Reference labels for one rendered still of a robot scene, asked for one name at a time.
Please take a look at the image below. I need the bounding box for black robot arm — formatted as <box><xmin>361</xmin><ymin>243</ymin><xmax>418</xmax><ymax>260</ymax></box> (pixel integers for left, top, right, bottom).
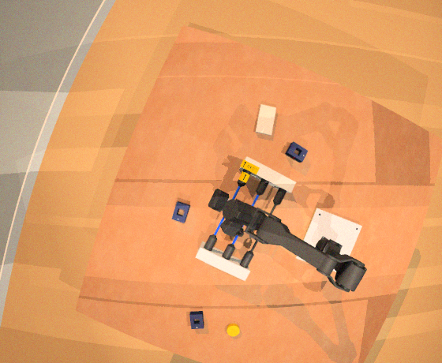
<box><xmin>220</xmin><ymin>199</ymin><xmax>367</xmax><ymax>293</ymax></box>

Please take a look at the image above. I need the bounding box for yellow round disc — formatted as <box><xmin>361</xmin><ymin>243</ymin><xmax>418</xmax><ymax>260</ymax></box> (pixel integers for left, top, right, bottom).
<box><xmin>227</xmin><ymin>324</ymin><xmax>239</xmax><ymax>336</ymax></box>

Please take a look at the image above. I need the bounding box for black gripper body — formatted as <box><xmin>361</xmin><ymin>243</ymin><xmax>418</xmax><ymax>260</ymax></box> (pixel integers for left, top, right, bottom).
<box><xmin>208</xmin><ymin>189</ymin><xmax>257</xmax><ymax>212</ymax></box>

